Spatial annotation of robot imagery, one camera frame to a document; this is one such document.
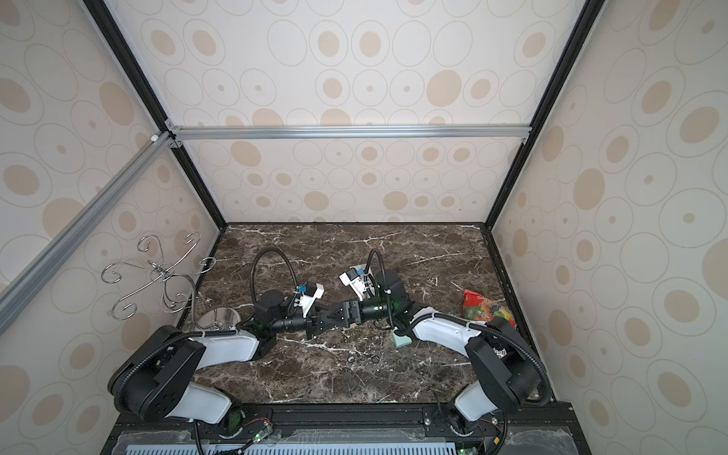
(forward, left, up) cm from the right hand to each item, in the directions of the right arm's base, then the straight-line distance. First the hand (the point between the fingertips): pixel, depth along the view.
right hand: (340, 314), depth 76 cm
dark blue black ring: (-5, -10, -18) cm, 21 cm away
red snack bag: (+11, -43, -13) cm, 46 cm away
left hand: (0, -1, -3) cm, 3 cm away
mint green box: (0, -17, -16) cm, 24 cm away
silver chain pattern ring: (-6, -2, -17) cm, 18 cm away
